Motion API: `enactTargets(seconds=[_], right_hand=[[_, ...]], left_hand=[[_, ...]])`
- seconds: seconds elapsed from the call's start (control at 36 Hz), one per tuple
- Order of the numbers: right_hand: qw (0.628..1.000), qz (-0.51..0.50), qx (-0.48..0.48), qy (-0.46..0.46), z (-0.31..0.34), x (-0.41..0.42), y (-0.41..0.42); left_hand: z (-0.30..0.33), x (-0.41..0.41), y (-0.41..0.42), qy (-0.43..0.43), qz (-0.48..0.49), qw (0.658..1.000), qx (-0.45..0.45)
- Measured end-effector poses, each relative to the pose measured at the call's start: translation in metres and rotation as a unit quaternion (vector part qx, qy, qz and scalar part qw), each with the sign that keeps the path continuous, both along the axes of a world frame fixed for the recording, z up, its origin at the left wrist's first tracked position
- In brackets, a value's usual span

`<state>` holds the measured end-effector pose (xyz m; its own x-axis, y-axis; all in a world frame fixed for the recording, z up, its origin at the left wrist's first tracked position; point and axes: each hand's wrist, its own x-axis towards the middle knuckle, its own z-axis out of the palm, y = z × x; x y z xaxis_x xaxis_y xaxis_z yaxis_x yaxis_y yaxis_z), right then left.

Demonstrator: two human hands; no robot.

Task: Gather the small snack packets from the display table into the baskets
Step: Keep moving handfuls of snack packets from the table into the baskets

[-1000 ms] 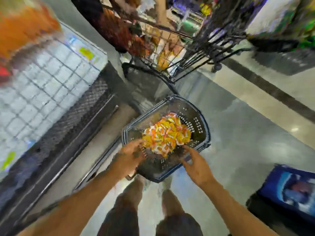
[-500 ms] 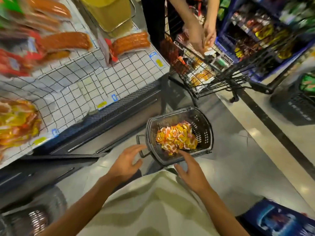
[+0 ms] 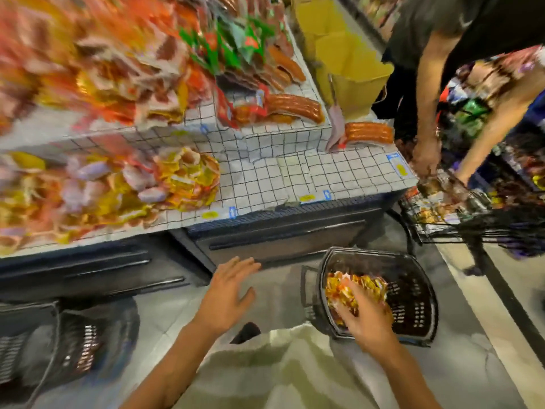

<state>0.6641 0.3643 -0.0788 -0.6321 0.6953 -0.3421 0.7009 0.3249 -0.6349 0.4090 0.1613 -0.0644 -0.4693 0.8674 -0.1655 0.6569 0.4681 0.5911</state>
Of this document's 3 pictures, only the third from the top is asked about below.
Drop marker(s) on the person's right hand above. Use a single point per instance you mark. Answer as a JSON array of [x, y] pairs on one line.
[[370, 328]]

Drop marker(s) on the person's left hand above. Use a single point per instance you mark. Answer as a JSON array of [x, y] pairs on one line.
[[221, 302]]

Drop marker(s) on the yellow snack packets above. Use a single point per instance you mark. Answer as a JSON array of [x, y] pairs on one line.
[[345, 289]]

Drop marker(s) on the black shopping basket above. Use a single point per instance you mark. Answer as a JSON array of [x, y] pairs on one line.
[[413, 294]]

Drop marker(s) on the pile of small snack packets tier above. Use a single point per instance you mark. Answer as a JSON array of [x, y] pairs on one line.
[[187, 179]]

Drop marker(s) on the tiled white display table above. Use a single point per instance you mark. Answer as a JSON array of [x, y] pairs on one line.
[[281, 179]]

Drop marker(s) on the pink sausages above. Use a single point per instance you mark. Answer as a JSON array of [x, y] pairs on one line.
[[111, 179]]

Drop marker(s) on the long orange sausage pack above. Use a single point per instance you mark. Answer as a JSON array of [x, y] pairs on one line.
[[368, 132]]

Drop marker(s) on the red label brown sausage pack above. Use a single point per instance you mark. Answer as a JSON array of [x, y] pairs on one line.
[[294, 106]]

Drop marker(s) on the pile of sausage packets tier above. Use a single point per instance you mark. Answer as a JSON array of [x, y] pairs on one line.
[[230, 46]]

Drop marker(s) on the large pile of sausage packets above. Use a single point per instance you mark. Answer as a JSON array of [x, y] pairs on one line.
[[85, 55]]

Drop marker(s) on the person's right forearm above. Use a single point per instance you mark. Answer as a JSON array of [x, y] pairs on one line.
[[409, 383]]

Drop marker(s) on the person's left forearm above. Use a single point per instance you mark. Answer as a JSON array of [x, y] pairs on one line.
[[166, 375]]

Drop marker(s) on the blue yellow price label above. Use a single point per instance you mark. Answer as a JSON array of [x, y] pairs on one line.
[[400, 166]]

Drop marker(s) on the stack of black baskets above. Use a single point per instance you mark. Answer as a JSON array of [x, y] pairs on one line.
[[60, 353]]

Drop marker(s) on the yellow bin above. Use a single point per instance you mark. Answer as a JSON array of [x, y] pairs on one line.
[[353, 72], [319, 17]]

